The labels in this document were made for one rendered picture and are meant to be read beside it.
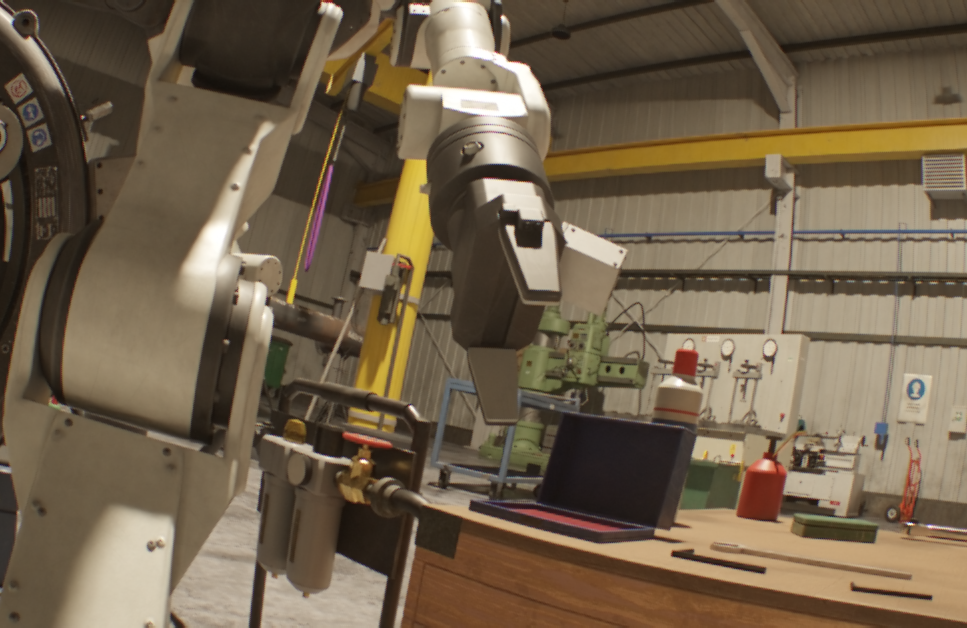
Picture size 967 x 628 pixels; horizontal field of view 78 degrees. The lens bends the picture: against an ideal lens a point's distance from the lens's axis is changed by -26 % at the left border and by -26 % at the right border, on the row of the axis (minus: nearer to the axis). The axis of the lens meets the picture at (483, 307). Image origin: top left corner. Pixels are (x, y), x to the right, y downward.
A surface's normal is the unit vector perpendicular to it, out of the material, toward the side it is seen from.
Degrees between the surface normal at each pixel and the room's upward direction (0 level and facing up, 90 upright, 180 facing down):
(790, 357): 90
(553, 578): 90
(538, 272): 52
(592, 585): 90
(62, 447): 45
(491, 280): 140
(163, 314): 79
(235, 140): 57
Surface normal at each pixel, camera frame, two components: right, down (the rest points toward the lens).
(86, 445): 0.37, -0.73
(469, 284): 0.11, 0.71
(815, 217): -0.72, -0.24
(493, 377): 0.18, -0.70
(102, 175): 0.74, 0.05
